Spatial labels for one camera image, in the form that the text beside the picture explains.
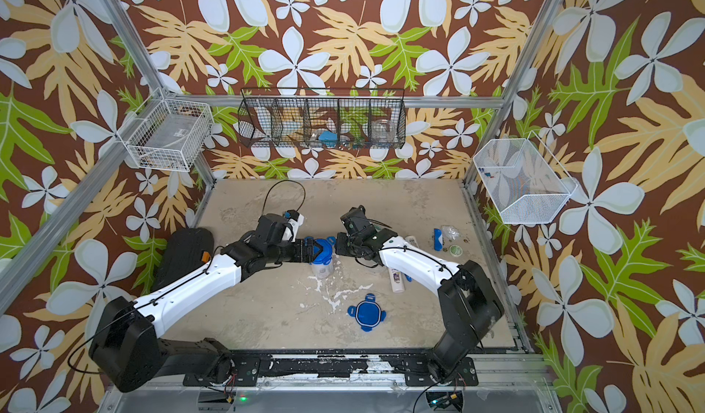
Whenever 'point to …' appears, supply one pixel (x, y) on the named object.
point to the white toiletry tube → (397, 282)
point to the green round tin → (455, 251)
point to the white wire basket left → (169, 136)
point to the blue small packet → (438, 239)
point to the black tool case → (186, 249)
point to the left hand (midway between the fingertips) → (316, 244)
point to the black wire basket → (323, 117)
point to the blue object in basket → (329, 139)
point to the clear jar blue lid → (325, 262)
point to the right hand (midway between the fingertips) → (336, 243)
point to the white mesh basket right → (521, 180)
